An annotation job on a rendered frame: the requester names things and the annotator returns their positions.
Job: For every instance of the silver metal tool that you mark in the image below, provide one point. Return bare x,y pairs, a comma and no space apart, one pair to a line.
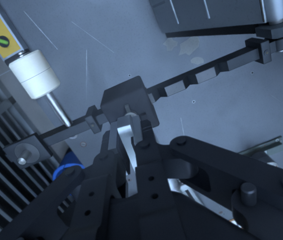
178,186

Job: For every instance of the white check mass steel stem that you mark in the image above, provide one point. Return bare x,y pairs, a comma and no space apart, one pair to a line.
32,72

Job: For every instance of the grey shutter flap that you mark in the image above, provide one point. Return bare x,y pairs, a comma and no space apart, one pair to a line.
206,20

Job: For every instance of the dark end pad with pin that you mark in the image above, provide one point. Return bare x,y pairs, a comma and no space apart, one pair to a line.
35,147

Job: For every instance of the dark counterweight block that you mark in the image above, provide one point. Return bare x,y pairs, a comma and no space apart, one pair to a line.
128,92

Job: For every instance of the blue cylinder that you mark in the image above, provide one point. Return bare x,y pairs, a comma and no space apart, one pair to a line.
67,162

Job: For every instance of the silver wing screw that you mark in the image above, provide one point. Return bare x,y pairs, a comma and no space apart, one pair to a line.
125,133

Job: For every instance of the dark slatted grille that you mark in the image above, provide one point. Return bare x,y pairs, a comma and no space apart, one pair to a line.
3,140

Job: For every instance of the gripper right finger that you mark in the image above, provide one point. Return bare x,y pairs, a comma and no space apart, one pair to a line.
231,162

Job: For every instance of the grey shutter hinge barrel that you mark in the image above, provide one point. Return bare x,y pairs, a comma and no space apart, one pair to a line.
281,10

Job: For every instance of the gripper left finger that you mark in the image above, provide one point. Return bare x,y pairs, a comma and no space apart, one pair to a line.
63,197

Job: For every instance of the steel angle bar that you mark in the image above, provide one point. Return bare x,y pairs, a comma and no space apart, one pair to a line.
263,146

